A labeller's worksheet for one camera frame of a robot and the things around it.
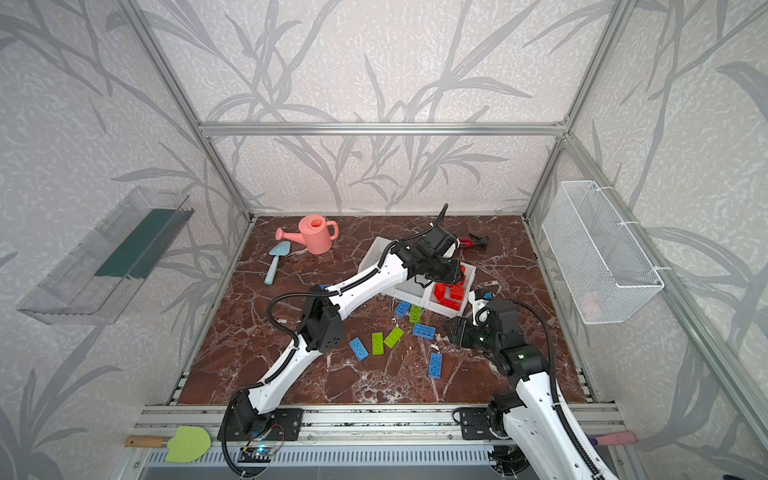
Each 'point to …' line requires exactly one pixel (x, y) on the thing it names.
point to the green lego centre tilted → (394, 336)
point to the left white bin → (374, 254)
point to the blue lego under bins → (403, 308)
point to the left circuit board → (250, 454)
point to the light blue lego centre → (359, 349)
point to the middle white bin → (411, 291)
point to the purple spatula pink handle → (616, 438)
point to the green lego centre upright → (377, 339)
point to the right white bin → (434, 305)
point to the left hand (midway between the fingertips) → (466, 270)
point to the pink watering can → (316, 233)
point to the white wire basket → (605, 270)
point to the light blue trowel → (281, 249)
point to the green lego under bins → (415, 313)
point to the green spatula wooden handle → (188, 444)
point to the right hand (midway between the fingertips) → (451, 316)
